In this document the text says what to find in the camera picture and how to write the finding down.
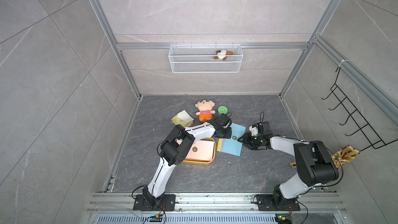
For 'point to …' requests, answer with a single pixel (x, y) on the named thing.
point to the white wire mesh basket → (200, 59)
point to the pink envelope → (201, 150)
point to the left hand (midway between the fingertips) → (232, 132)
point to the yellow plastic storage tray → (203, 162)
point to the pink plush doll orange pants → (204, 107)
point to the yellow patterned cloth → (346, 154)
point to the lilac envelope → (222, 140)
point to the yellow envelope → (218, 148)
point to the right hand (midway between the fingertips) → (240, 140)
